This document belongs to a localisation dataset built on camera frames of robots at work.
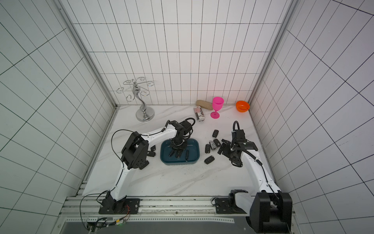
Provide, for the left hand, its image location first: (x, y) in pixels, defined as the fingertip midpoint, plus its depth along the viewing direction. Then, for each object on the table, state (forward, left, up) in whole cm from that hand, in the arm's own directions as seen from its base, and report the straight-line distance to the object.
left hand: (178, 152), depth 91 cm
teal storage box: (-2, -8, -1) cm, 8 cm away
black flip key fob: (+7, -26, 0) cm, 27 cm away
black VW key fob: (+3, -19, 0) cm, 19 cm away
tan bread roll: (+43, -20, +1) cm, 47 cm away
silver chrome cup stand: (+33, +29, -1) cm, 44 cm away
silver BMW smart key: (+6, -23, 0) cm, 24 cm away
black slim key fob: (+15, -25, 0) cm, 29 cm away
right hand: (-3, -29, +7) cm, 29 cm away
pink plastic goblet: (+33, -28, +11) cm, 45 cm away
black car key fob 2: (-5, -20, 0) cm, 20 cm away
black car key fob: (-1, 0, +1) cm, 1 cm away
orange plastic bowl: (+40, -50, +2) cm, 64 cm away
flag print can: (+32, -15, +2) cm, 35 cm away
